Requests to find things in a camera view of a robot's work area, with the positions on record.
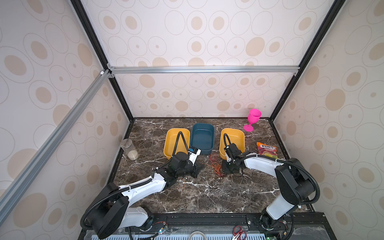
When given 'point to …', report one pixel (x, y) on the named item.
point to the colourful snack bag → (267, 150)
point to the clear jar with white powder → (130, 150)
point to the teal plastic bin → (202, 137)
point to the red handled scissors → (238, 234)
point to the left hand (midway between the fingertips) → (208, 166)
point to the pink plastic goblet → (254, 116)
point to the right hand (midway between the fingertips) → (223, 169)
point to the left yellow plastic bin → (170, 136)
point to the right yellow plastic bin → (236, 136)
